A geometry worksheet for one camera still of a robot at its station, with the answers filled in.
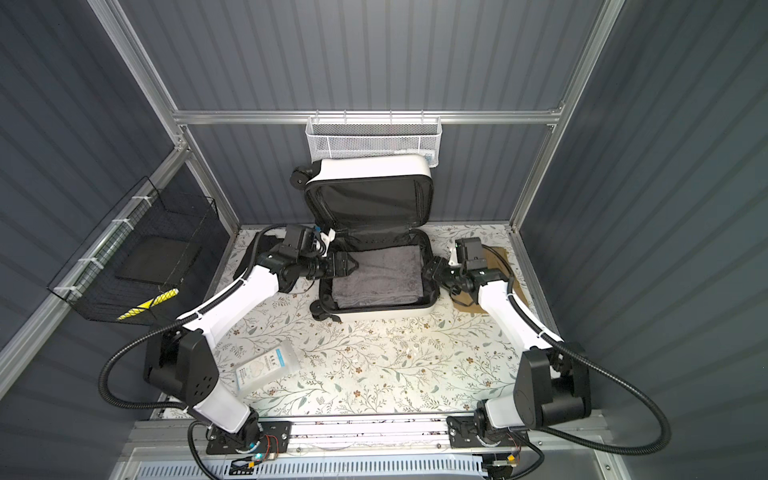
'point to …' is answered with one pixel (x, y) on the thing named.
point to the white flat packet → (267, 368)
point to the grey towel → (384, 275)
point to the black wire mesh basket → (89, 283)
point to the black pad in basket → (159, 260)
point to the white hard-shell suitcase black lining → (379, 209)
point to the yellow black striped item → (160, 298)
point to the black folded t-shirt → (266, 242)
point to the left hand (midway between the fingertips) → (346, 266)
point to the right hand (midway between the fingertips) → (433, 275)
